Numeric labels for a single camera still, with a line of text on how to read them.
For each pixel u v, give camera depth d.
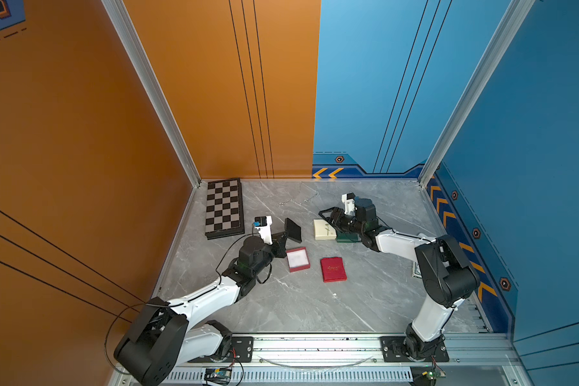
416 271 0.52
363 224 0.74
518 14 0.70
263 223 0.72
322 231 0.96
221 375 0.71
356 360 0.72
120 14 0.70
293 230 0.86
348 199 0.87
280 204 1.12
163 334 0.41
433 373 0.70
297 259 0.93
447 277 0.48
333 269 0.89
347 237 0.81
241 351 0.74
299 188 1.17
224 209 1.05
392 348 0.72
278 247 0.72
